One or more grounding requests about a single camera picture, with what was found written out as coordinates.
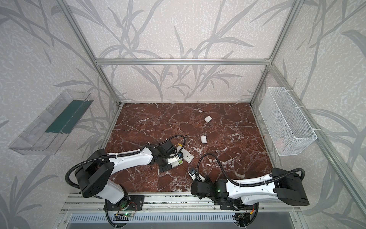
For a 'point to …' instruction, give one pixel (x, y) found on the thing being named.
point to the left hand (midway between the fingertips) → (170, 160)
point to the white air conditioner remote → (174, 161)
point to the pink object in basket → (279, 144)
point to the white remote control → (187, 156)
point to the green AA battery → (180, 161)
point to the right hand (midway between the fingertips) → (195, 179)
